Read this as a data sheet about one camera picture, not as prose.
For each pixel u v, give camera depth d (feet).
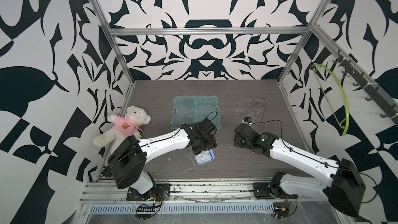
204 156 2.72
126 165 1.39
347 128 2.17
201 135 2.09
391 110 1.68
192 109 3.45
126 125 2.86
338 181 1.33
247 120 2.44
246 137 2.02
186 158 2.78
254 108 3.44
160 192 2.43
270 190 2.20
